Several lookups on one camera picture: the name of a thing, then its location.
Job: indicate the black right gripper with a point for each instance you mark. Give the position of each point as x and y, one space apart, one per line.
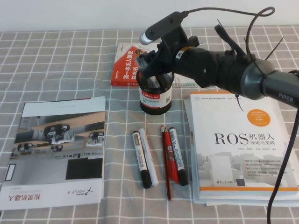
181 55

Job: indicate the grey marker pen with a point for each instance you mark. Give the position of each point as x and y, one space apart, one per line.
150 81

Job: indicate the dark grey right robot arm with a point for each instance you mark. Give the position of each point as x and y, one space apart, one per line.
282 86

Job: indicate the black mesh pen holder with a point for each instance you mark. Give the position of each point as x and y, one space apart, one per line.
155 93

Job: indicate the white marker pen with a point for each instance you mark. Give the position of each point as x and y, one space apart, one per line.
148 157

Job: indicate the red marker pen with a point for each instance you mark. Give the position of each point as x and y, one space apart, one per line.
171 163

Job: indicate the red and white book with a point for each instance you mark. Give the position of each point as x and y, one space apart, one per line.
125 69

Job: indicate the red pencil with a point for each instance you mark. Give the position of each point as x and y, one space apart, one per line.
168 189

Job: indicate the black capped white marker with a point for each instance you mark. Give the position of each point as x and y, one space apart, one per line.
145 175

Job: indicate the grey checked tablecloth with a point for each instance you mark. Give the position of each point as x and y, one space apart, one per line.
61 65

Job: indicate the white ROS textbook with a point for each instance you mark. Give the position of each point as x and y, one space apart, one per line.
240 142

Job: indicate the black capped marker right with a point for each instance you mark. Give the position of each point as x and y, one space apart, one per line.
178 157

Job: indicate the Agilex Robotics white brochure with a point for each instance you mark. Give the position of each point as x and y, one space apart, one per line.
58 155

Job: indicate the white papers under textbook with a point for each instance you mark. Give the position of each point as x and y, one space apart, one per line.
224 198

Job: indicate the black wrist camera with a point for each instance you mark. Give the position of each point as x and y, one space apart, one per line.
162 27

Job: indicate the black cable tie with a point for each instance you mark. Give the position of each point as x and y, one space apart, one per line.
240 72

